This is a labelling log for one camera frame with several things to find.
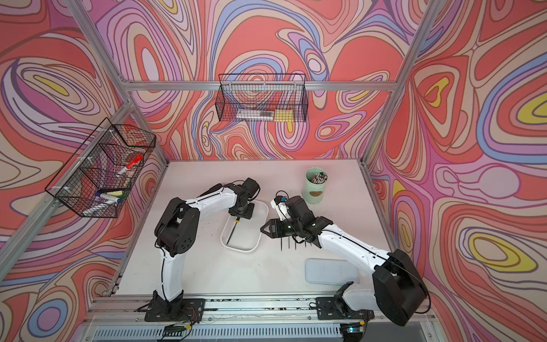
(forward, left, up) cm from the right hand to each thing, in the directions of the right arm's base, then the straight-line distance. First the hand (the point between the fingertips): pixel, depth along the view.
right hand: (267, 234), depth 79 cm
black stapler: (+29, +26, -6) cm, 40 cm away
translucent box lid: (-11, -24, -11) cm, 28 cm away
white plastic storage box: (+5, +10, -10) cm, 15 cm away
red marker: (+20, +49, +20) cm, 57 cm away
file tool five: (+1, -5, -11) cm, 13 cm away
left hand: (+16, +10, -11) cm, 22 cm away
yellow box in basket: (+44, -8, +22) cm, 51 cm away
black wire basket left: (+16, +60, +18) cm, 65 cm away
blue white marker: (+7, +52, +18) cm, 56 cm away
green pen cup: (+21, -21, +3) cm, 30 cm away
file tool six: (+12, +14, -11) cm, 22 cm away
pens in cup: (+22, -22, +6) cm, 32 cm away
